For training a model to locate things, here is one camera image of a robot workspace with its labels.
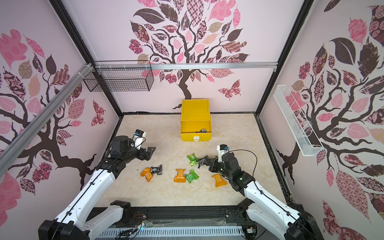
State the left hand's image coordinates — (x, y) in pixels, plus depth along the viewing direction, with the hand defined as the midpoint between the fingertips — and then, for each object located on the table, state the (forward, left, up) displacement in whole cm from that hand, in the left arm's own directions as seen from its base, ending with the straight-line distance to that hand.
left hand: (146, 148), depth 80 cm
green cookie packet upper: (0, -25, -15) cm, 29 cm away
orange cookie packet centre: (-11, -18, -16) cm, 26 cm away
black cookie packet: (+13, -32, -1) cm, 34 cm away
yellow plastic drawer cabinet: (+19, -27, +2) cm, 33 cm away
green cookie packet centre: (-10, -25, -15) cm, 31 cm away
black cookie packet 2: (-6, -3, -15) cm, 17 cm away
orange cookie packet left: (-8, +2, -16) cm, 18 cm away
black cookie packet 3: (-6, -31, -6) cm, 32 cm away
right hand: (-6, -34, -5) cm, 35 cm away
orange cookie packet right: (-13, -41, -17) cm, 46 cm away
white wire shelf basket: (0, -83, +9) cm, 83 cm away
